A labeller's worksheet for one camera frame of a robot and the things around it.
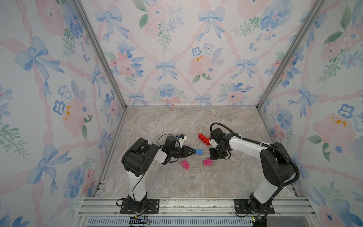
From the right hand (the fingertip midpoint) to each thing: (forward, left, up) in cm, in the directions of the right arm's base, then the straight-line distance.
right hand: (213, 157), depth 91 cm
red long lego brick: (+13, +5, +2) cm, 14 cm away
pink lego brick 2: (-5, +4, +2) cm, 7 cm away
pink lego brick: (-6, +17, +2) cm, 19 cm away
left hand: (+2, +11, +3) cm, 12 cm away
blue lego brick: (+2, +9, +3) cm, 9 cm away
